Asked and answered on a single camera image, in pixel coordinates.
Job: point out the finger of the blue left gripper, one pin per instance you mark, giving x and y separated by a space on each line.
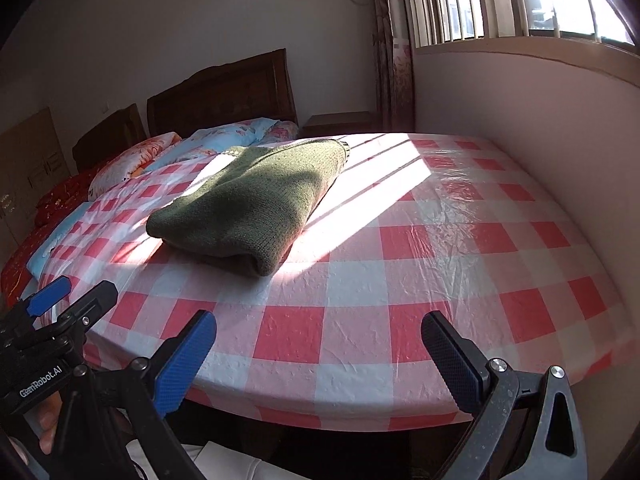
87 310
42 301

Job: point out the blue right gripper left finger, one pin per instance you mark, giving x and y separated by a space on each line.
174 366

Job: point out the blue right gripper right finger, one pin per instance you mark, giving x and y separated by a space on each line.
458 360

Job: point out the green and white knit sweater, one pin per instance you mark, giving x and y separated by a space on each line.
246 217

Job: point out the person left hand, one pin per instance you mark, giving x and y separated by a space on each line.
47 415

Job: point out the red blanket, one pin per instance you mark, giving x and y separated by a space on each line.
57 211

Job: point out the red white checkered bed sheet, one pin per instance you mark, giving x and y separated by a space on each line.
414 223

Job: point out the orange floral pillow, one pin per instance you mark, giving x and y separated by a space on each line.
130 163

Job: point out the dark wooden headboard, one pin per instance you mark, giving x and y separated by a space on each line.
115 134
255 87

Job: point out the light blue floral pillow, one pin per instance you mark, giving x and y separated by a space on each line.
213 141

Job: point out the dark wooden nightstand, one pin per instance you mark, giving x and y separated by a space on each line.
338 123

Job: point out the floral curtain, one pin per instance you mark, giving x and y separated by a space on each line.
393 66

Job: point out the barred window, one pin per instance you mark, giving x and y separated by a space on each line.
454 21

